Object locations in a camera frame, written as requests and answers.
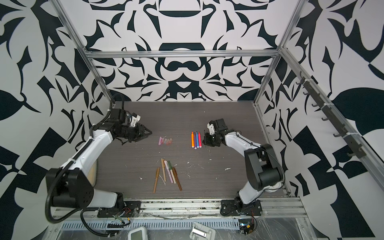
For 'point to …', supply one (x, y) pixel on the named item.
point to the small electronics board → (246, 226)
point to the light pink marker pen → (170, 176)
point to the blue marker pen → (197, 140)
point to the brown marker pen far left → (157, 172)
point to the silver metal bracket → (200, 232)
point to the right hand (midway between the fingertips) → (204, 140)
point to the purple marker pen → (195, 141)
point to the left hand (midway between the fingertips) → (150, 132)
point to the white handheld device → (139, 233)
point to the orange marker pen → (192, 140)
